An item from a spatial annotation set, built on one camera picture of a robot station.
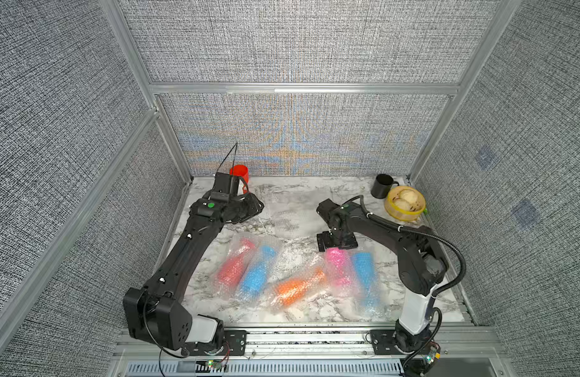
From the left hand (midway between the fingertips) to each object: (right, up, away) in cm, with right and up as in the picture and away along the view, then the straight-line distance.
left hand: (264, 204), depth 78 cm
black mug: (+50, +8, +27) cm, 57 cm away
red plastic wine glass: (-12, +14, +23) cm, 29 cm away
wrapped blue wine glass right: (+35, -22, +5) cm, 42 cm away
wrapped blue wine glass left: (-2, -23, +4) cm, 24 cm away
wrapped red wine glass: (-12, -24, +3) cm, 27 cm away
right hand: (+25, -15, +12) cm, 31 cm away
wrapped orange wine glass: (+8, -28, -2) cm, 30 cm away
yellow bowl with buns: (+59, 0, +25) cm, 64 cm away
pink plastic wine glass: (+25, -24, +4) cm, 35 cm away
